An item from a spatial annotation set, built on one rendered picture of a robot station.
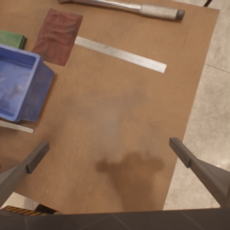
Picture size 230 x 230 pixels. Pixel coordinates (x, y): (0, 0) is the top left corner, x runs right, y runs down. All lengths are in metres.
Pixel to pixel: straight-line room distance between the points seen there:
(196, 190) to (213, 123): 0.40
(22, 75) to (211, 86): 1.00
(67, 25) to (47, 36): 0.08
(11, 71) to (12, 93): 0.09
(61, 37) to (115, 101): 0.30
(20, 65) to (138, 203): 0.62
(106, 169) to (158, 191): 0.17
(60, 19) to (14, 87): 0.30
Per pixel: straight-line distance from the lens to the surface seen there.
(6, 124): 0.68
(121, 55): 0.59
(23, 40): 0.73
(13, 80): 0.70
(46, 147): 0.17
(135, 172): 0.53
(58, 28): 0.68
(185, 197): 1.09
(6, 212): 0.91
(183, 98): 0.56
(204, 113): 1.09
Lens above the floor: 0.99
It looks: 80 degrees down
